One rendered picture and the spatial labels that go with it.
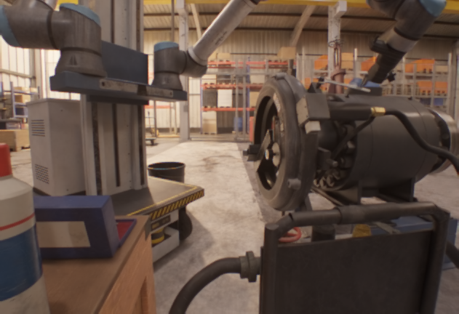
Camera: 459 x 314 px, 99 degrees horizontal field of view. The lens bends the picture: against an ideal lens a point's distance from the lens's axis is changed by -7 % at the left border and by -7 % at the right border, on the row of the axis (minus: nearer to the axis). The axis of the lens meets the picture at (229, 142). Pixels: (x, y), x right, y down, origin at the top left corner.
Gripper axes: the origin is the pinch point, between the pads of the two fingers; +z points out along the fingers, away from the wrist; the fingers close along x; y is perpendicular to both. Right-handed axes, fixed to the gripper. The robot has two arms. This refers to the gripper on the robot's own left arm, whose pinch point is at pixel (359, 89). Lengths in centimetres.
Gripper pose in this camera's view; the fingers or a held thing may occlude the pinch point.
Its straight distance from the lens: 104.6
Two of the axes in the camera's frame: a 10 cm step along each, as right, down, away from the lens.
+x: 1.9, -7.9, 5.8
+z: -0.9, 5.8, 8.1
